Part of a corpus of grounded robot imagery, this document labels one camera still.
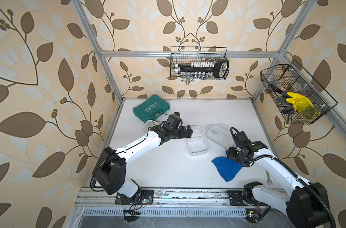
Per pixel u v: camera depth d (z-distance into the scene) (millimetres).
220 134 1010
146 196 739
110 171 426
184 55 912
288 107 645
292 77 788
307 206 386
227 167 844
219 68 840
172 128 642
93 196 768
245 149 595
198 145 935
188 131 748
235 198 735
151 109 1081
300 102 690
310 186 414
